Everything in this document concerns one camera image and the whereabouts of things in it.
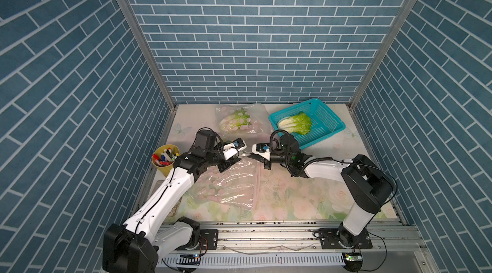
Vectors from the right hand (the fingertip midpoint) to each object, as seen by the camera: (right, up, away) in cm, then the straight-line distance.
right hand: (252, 154), depth 83 cm
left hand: (-5, +1, -5) cm, 7 cm away
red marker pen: (-42, -1, 0) cm, 42 cm away
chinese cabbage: (+25, +13, +19) cm, 34 cm away
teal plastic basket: (+41, +14, +27) cm, 51 cm away
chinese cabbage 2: (-9, +14, +19) cm, 26 cm away
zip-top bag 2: (+4, +13, +27) cm, 30 cm away
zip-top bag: (-7, -16, +5) cm, 18 cm away
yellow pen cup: (-40, -2, +2) cm, 40 cm away
